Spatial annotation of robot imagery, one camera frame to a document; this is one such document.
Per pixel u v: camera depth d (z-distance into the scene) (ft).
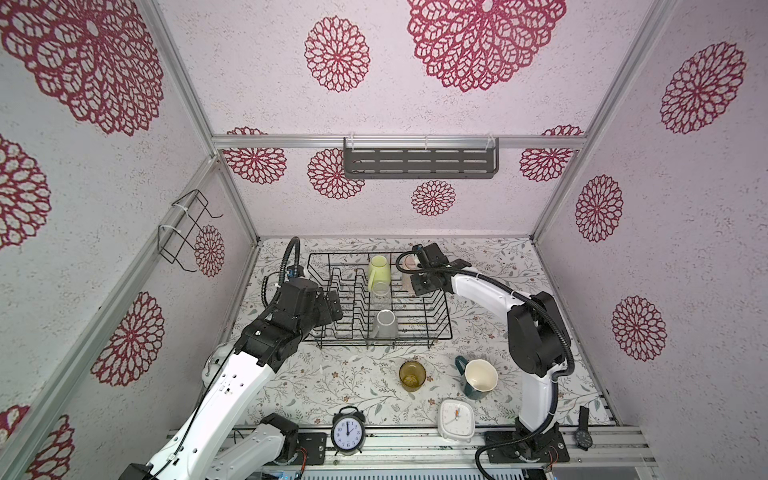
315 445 2.44
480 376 2.65
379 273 3.18
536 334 1.68
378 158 3.11
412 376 2.79
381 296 3.03
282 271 1.74
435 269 2.43
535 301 1.74
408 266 2.72
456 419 2.49
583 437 2.49
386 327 2.74
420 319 3.19
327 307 2.14
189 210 2.60
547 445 2.26
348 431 2.44
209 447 1.28
